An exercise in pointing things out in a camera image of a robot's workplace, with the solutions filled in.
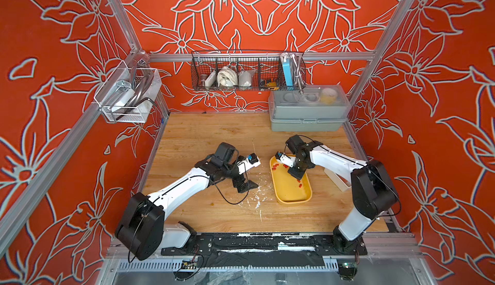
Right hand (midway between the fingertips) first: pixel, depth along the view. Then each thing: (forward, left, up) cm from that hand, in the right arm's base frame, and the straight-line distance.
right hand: (291, 171), depth 90 cm
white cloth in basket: (+32, +32, +31) cm, 55 cm away
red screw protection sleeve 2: (-6, -4, -3) cm, 8 cm away
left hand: (-6, +19, +9) cm, 22 cm away
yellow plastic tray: (-9, +3, +1) cm, 10 cm away
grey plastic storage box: (+31, -11, +12) cm, 35 cm away
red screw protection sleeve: (+4, +7, -2) cm, 9 cm away
